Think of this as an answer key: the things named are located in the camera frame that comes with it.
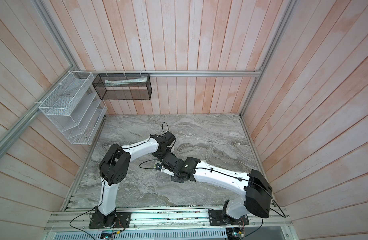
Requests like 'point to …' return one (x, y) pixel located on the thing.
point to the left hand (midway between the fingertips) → (162, 157)
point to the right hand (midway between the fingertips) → (177, 168)
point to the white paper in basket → (113, 82)
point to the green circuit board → (105, 235)
